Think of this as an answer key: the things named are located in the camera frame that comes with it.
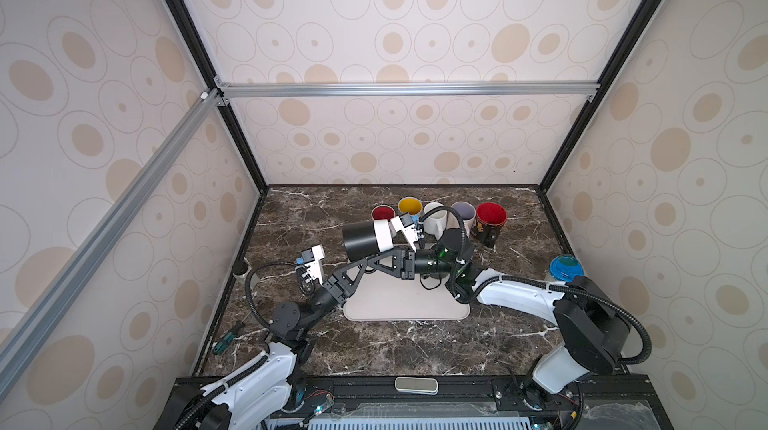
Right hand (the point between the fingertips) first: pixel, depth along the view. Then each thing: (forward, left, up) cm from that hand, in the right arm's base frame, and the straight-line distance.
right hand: (372, 271), depth 66 cm
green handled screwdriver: (-6, +41, -24) cm, 48 cm away
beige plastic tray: (+6, -2, -28) cm, 29 cm away
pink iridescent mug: (+31, -30, -17) cm, 46 cm away
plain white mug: (+34, -1, -19) cm, 39 cm away
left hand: (-1, -1, +2) cm, 2 cm away
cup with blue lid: (+11, -55, -19) cm, 59 cm away
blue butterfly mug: (+35, -11, -18) cm, 41 cm away
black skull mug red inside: (+28, -37, -17) cm, 49 cm away
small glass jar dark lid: (+10, +39, -16) cm, 44 cm away
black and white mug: (+4, +1, +7) cm, 8 cm away
